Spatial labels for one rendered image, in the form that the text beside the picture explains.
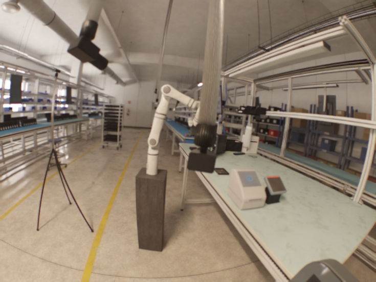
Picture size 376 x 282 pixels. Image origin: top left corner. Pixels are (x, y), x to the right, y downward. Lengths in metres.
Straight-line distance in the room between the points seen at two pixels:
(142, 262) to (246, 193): 1.29
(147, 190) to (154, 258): 0.75
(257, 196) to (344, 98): 4.70
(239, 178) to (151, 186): 0.80
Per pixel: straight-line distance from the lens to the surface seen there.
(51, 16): 4.06
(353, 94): 5.12
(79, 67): 7.62
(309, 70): 1.60
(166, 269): 1.68
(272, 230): 0.67
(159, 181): 1.32
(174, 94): 1.25
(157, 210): 1.46
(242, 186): 0.73
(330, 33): 1.04
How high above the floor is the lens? 1.37
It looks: 9 degrees down
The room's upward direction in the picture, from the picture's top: 6 degrees clockwise
